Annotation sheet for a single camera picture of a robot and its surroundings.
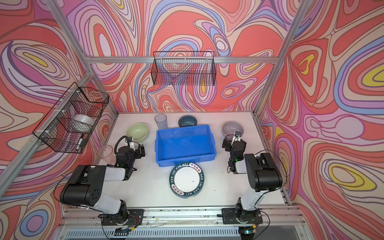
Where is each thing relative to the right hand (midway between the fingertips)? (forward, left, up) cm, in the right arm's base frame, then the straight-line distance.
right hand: (233, 140), depth 97 cm
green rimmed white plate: (-24, +31, -2) cm, 40 cm away
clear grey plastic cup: (+11, +47, +10) cm, 49 cm away
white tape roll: (-6, +80, +28) cm, 85 cm away
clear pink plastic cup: (-2, +85, -5) cm, 86 cm away
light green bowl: (+11, +66, -2) cm, 67 cm away
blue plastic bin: (+1, +27, -4) cm, 27 cm away
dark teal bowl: (+19, +31, 0) cm, 36 cm away
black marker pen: (-12, +82, +21) cm, 86 cm away
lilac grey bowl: (+12, 0, -1) cm, 12 cm away
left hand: (-2, +63, +2) cm, 63 cm away
